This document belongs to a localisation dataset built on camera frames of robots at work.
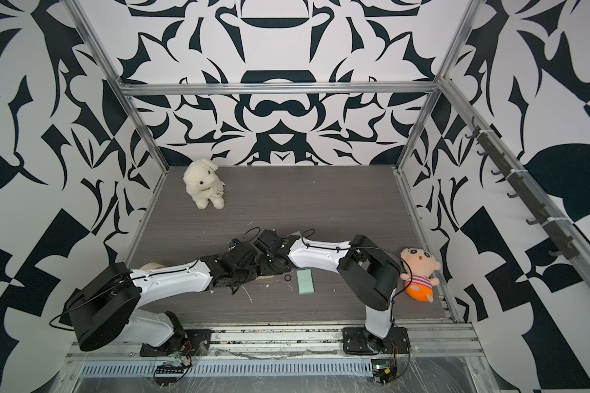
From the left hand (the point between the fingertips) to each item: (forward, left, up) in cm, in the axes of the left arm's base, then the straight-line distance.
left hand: (258, 267), depth 88 cm
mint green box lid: (-6, -16, 0) cm, 17 cm away
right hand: (0, -2, +1) cm, 2 cm away
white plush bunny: (+27, +20, +14) cm, 37 cm away
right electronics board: (-31, -37, -2) cm, 48 cm away
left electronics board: (-29, +26, -5) cm, 39 cm away
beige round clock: (-2, +33, +9) cm, 34 cm away
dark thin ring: (-4, -11, -1) cm, 12 cm away
